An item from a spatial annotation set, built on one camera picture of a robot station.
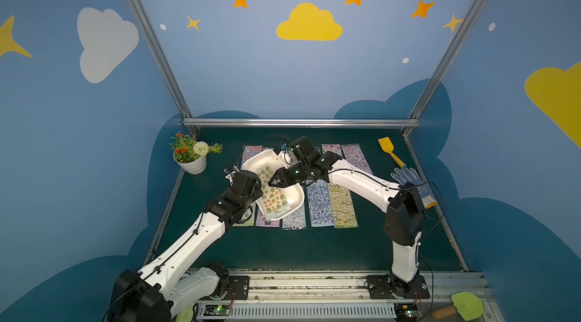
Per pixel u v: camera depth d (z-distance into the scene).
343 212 0.93
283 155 0.73
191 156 0.96
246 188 0.60
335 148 1.15
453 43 0.87
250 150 1.14
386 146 1.15
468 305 0.72
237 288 0.75
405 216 0.49
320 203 0.96
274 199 0.80
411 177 1.04
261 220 0.91
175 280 0.42
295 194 0.84
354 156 1.11
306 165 0.65
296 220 0.91
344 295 0.74
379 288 0.75
